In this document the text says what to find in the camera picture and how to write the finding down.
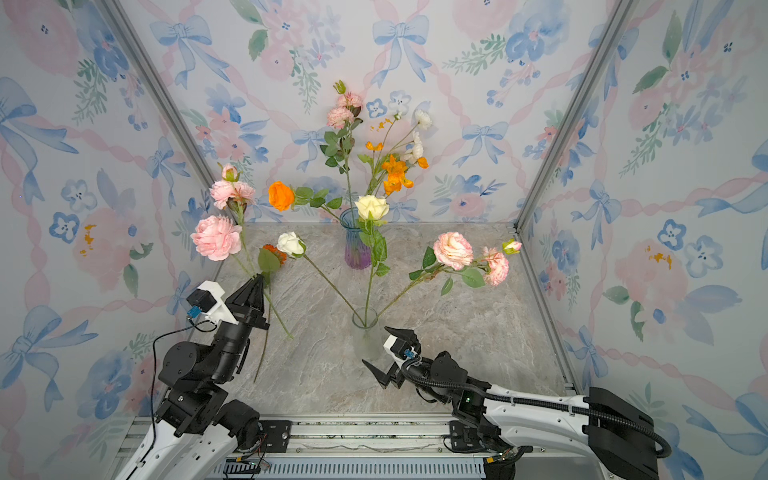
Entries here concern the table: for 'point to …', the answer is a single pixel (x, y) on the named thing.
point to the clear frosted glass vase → (367, 344)
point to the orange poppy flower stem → (376, 169)
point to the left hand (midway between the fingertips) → (259, 275)
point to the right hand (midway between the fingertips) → (377, 341)
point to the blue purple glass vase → (358, 254)
